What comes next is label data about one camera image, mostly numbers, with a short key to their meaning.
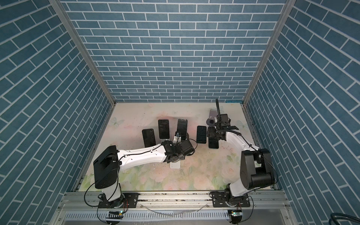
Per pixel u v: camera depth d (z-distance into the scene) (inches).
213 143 38.5
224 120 28.5
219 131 26.3
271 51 34.6
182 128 36.9
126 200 28.6
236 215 29.0
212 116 41.2
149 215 27.8
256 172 17.5
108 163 19.2
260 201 29.9
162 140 36.9
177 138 29.0
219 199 29.0
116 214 28.4
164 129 36.0
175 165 33.3
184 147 24.7
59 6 27.5
